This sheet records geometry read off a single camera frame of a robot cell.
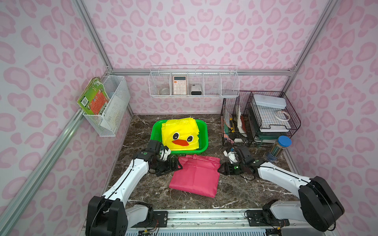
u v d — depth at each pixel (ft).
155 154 2.20
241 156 2.27
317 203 1.35
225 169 2.50
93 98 2.36
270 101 3.17
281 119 2.90
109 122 2.68
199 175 2.85
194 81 3.21
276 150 2.70
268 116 2.97
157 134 3.31
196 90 2.98
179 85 3.06
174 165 2.36
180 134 3.23
